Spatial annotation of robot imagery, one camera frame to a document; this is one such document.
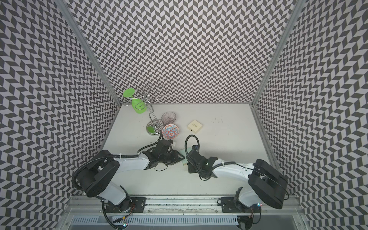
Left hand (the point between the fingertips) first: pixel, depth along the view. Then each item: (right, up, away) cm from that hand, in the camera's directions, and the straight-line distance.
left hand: (183, 160), depth 86 cm
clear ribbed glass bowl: (-13, +26, +22) cm, 36 cm away
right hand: (+5, -4, -2) cm, 7 cm away
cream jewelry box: (+7, +19, +16) cm, 26 cm away
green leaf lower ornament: (-29, +33, +5) cm, 44 cm away
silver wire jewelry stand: (-22, +19, +17) cm, 33 cm away
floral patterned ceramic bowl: (-10, +16, +16) cm, 24 cm away
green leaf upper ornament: (-32, +41, -2) cm, 52 cm away
